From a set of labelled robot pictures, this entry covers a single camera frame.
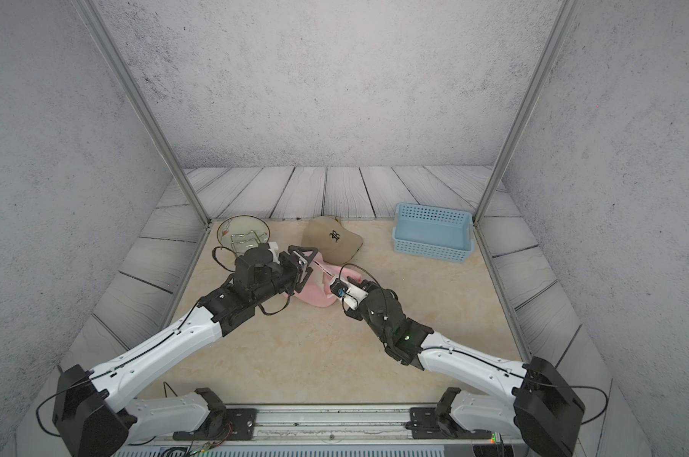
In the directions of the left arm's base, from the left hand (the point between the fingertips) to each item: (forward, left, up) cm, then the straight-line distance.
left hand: (322, 258), depth 72 cm
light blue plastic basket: (+35, -41, -29) cm, 61 cm away
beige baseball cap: (+28, +2, -23) cm, 36 cm away
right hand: (-2, -8, -7) cm, 10 cm away
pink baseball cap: (0, -6, -7) cm, 9 cm away
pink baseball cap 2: (+2, +3, -18) cm, 19 cm away
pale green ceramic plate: (+24, +31, -16) cm, 42 cm away
